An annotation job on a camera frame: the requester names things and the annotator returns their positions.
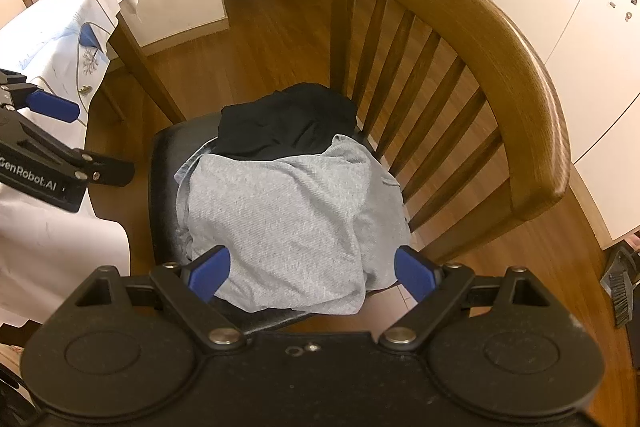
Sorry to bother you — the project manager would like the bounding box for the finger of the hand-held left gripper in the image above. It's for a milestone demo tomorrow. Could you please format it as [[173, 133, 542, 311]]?
[[0, 109, 136, 188], [0, 69, 81, 124]]

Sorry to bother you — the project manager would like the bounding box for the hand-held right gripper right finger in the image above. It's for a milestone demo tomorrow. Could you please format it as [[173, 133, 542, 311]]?
[[380, 246, 551, 352]]

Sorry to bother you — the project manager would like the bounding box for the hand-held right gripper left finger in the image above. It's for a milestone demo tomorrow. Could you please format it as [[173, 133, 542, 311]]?
[[75, 246, 247, 350]]

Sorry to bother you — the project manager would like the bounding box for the grey knit shirt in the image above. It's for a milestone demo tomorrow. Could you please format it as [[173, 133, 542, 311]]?
[[174, 134, 413, 315]]

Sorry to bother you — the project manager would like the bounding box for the wooden dining table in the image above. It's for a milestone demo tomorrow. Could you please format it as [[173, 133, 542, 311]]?
[[107, 14, 187, 125]]

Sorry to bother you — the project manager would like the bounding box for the black garment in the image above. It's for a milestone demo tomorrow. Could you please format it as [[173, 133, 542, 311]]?
[[212, 82, 358, 162]]

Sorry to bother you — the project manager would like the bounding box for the black hand brush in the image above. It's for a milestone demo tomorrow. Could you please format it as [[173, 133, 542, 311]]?
[[600, 242, 640, 329]]

